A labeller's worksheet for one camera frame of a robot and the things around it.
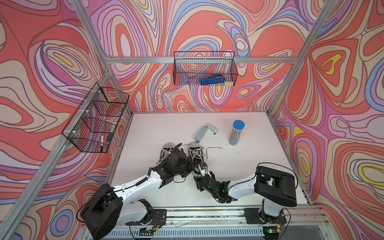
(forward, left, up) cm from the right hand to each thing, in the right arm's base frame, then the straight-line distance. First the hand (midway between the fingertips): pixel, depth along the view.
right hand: (200, 179), depth 88 cm
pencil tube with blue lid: (+23, -24, +21) cm, 39 cm away
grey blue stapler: (+33, -4, +5) cm, 33 cm away
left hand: (+3, -1, +13) cm, 13 cm away
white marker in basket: (+10, +48, +27) cm, 56 cm away
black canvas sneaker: (+15, +2, +7) cm, 16 cm away
